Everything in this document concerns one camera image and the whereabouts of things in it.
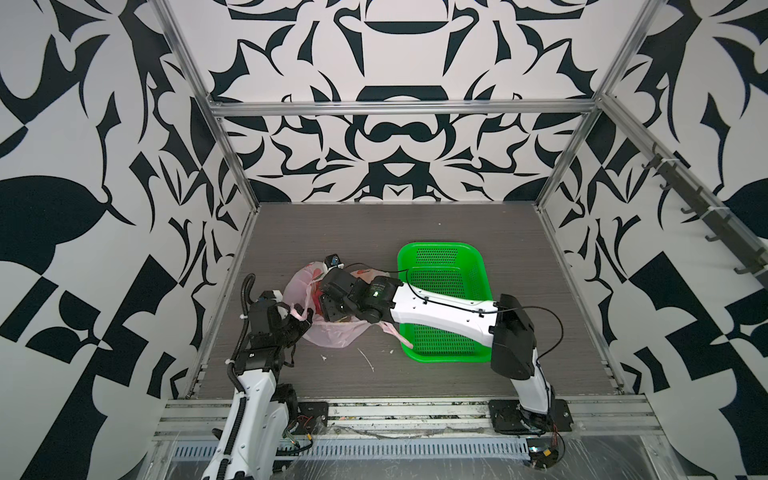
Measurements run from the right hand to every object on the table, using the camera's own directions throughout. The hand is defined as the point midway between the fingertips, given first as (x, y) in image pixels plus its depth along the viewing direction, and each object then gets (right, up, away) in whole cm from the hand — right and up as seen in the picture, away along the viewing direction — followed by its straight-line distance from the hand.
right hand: (327, 301), depth 77 cm
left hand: (-5, -2, +6) cm, 8 cm away
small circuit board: (+52, -34, -6) cm, 62 cm away
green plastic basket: (+39, +6, +22) cm, 45 cm away
